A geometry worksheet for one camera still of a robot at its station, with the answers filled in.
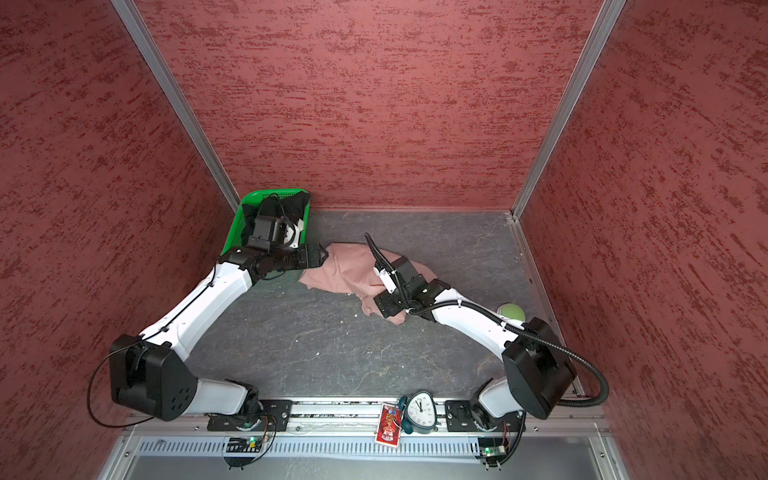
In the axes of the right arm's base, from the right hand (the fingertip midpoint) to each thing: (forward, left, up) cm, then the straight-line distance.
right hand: (389, 299), depth 85 cm
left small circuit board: (-33, +36, -10) cm, 50 cm away
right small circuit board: (-35, -24, -10) cm, 44 cm away
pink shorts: (+13, +13, -2) cm, 18 cm away
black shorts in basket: (+40, +35, +1) cm, 54 cm away
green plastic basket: (+27, +54, -2) cm, 60 cm away
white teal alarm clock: (-28, -7, -6) cm, 29 cm away
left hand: (+8, +21, +8) cm, 25 cm away
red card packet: (-30, +1, -7) cm, 31 cm away
